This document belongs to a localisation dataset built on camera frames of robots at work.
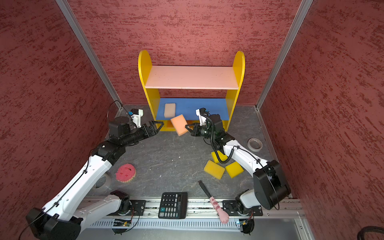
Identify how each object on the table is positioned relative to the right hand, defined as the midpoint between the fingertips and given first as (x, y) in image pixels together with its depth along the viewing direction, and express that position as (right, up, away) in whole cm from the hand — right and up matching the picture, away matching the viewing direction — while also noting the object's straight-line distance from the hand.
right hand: (184, 129), depth 78 cm
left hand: (-12, +1, -6) cm, 13 cm away
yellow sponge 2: (+29, -24, +8) cm, 39 cm away
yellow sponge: (+17, -25, +9) cm, 32 cm away
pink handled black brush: (+20, -43, -7) cm, 48 cm away
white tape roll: (+45, -12, +19) cm, 51 cm away
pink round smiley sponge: (-34, -26, +5) cm, 43 cm away
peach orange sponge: (-3, +3, 0) cm, 4 cm away
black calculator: (-6, -38, -4) cm, 39 cm away
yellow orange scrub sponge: (-7, +1, 0) cm, 7 cm away
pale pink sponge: (-12, +11, +19) cm, 25 cm away
